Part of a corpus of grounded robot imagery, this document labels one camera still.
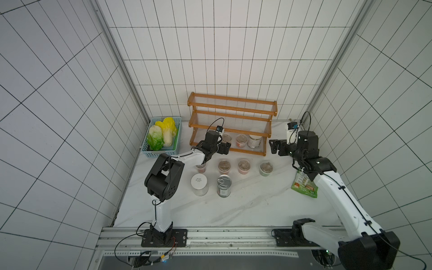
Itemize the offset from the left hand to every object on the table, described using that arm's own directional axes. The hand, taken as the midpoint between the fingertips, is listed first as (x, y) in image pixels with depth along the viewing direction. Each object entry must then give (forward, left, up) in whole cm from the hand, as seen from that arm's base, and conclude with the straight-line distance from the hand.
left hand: (220, 144), depth 98 cm
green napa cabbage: (+2, +39, +3) cm, 39 cm away
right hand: (-9, -25, +17) cm, 32 cm away
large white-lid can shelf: (-24, +11, +1) cm, 27 cm away
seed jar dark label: (-15, +11, -2) cm, 18 cm away
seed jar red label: (-14, -2, -2) cm, 15 cm away
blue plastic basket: (+6, +36, -1) cm, 36 cm away
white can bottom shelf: (+2, -20, 0) cm, 20 cm away
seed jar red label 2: (-14, -13, -2) cm, 19 cm away
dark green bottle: (-26, -2, +4) cm, 27 cm away
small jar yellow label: (+6, -4, -1) cm, 7 cm away
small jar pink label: (+4, -13, -1) cm, 13 cm away
